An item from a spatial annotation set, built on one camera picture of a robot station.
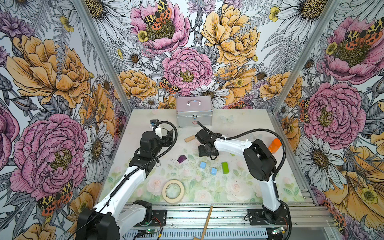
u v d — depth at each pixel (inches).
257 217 27.1
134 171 20.4
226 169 35.3
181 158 37.0
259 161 21.1
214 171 34.5
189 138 41.0
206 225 28.7
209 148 28.9
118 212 16.9
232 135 24.8
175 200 30.4
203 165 35.9
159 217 28.8
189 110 40.9
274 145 36.2
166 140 26.4
